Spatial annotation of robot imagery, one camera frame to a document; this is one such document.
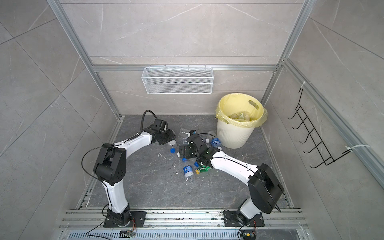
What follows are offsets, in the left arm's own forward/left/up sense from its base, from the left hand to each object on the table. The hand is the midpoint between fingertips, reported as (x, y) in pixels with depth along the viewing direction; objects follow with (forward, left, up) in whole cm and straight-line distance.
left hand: (174, 134), depth 97 cm
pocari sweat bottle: (-12, 0, 0) cm, 12 cm away
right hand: (-14, -8, +4) cm, 17 cm away
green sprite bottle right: (-23, -17, -5) cm, 29 cm away
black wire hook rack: (-31, -67, +24) cm, 78 cm away
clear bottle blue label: (-5, -27, -3) cm, 27 cm away
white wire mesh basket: (+30, -3, +21) cm, 37 cm away
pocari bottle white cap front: (-25, -9, -5) cm, 27 cm away
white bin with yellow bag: (+12, -44, +4) cm, 46 cm away
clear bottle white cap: (+6, -6, -8) cm, 12 cm away
